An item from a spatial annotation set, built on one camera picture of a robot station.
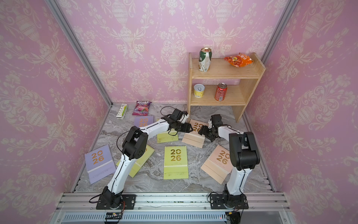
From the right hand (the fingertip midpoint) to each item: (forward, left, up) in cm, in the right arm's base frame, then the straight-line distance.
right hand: (202, 133), depth 99 cm
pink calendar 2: (-23, -7, -2) cm, 24 cm away
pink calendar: (-2, +7, -2) cm, 7 cm away
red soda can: (+13, -11, +27) cm, 31 cm away
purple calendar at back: (+15, +46, -1) cm, 48 cm away
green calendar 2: (-22, +20, -2) cm, 30 cm away
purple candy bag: (+25, +47, +2) cm, 53 cm away
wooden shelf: (+16, -24, +20) cm, 35 cm away
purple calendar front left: (-18, +68, -1) cm, 70 cm away
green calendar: (-6, +22, +8) cm, 24 cm away
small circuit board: (-45, +53, -5) cm, 70 cm away
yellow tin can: (+18, +2, +25) cm, 30 cm away
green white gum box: (+21, +62, +4) cm, 65 cm away
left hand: (+4, +9, 0) cm, 10 cm away
